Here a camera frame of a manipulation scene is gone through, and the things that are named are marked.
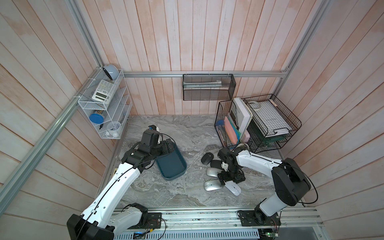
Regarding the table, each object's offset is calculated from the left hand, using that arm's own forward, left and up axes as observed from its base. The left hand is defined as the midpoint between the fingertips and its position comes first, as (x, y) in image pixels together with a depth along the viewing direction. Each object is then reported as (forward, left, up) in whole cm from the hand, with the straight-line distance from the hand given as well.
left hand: (166, 147), depth 77 cm
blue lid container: (+11, +36, +10) cm, 39 cm away
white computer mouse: (-15, -37, -19) cm, 44 cm away
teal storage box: (0, -1, -22) cm, 23 cm away
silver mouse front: (-13, -25, -20) cm, 35 cm away
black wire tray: (+11, -58, -10) cm, 60 cm away
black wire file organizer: (+24, -42, -8) cm, 49 cm away
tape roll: (+12, -48, -17) cm, 53 cm away
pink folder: (+22, -41, -16) cm, 49 cm away
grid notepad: (+24, -64, -1) cm, 68 cm away
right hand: (-11, -35, -20) cm, 42 cm away
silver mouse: (-4, -28, -23) cm, 36 cm away
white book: (+19, -44, +4) cm, 48 cm away
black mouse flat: (0, -29, -19) cm, 35 cm away
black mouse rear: (+5, -24, -20) cm, 31 cm away
